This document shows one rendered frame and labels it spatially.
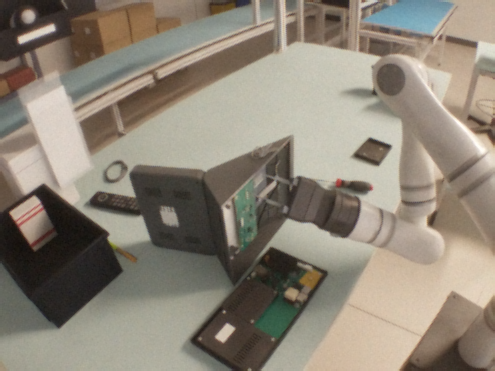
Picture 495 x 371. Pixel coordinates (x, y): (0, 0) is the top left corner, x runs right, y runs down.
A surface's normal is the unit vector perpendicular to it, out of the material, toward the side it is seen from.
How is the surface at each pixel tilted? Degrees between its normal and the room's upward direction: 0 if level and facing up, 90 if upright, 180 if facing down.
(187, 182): 90
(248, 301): 0
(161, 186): 90
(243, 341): 0
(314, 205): 55
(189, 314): 0
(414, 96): 68
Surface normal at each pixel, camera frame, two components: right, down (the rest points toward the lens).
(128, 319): -0.07, -0.78
